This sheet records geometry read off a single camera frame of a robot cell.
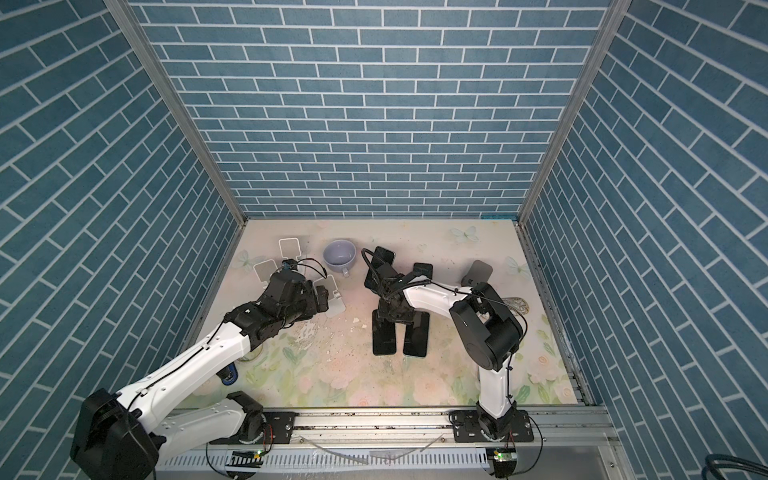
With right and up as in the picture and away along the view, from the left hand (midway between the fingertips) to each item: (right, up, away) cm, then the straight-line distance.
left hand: (317, 294), depth 83 cm
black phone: (+19, -13, +4) cm, 23 cm away
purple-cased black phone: (+30, +5, +22) cm, 38 cm away
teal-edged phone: (+18, +10, +7) cm, 21 cm away
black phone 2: (+28, -15, +7) cm, 32 cm away
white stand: (-14, +13, +17) cm, 26 cm away
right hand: (+19, -8, +10) cm, 23 cm away
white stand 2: (-20, +6, +11) cm, 24 cm away
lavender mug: (+1, +10, +24) cm, 26 cm away
